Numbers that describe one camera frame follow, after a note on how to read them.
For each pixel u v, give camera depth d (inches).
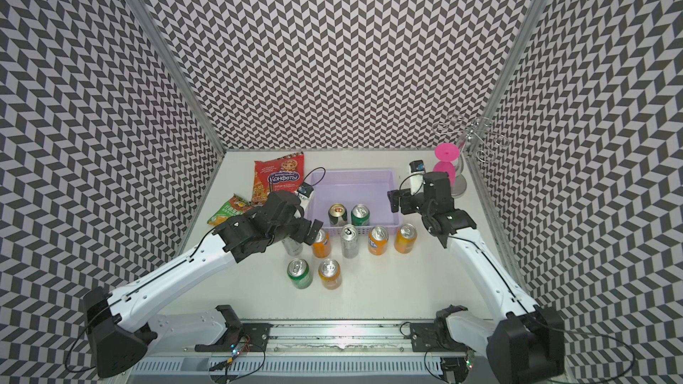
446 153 32.3
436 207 23.1
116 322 15.1
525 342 14.9
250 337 28.0
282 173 41.8
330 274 30.4
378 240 32.5
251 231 20.8
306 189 25.7
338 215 35.5
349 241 31.1
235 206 38.8
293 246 33.0
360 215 35.1
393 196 27.7
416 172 26.7
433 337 28.9
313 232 26.1
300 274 29.6
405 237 32.5
